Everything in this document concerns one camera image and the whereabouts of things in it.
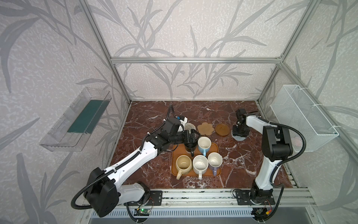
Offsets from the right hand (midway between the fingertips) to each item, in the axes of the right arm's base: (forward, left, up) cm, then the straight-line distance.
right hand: (237, 130), depth 100 cm
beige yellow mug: (-24, +39, +1) cm, 46 cm away
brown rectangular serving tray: (-29, +23, +1) cm, 37 cm away
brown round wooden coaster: (+2, +11, -1) cm, 11 cm away
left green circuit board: (-48, +60, -2) cm, 77 cm away
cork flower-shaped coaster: (+2, +23, -1) cm, 23 cm away
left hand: (-14, +31, +21) cm, 40 cm away
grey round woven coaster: (-6, 0, 0) cm, 6 cm away
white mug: (-24, +28, +1) cm, 37 cm away
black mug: (-18, +34, +8) cm, 40 cm away
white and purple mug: (-23, +19, 0) cm, 29 cm away
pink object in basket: (-19, -22, +20) cm, 35 cm away
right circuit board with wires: (-48, -3, -5) cm, 48 cm away
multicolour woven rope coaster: (+4, +35, 0) cm, 36 cm away
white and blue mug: (-12, +25, +3) cm, 28 cm away
